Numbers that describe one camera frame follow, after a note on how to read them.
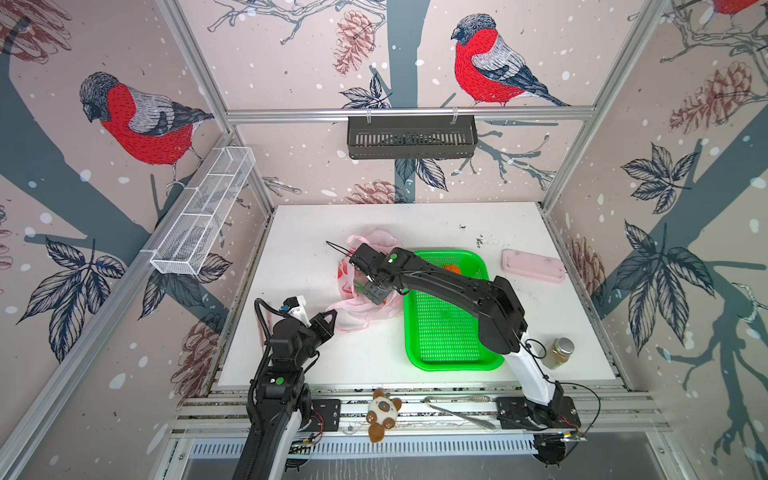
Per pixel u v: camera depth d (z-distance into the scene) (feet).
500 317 1.72
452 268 3.07
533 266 3.31
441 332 2.88
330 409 2.50
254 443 1.65
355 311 2.67
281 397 1.87
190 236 2.38
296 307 2.43
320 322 2.35
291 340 2.03
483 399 2.50
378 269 2.09
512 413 2.39
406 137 3.44
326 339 2.39
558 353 2.44
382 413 2.35
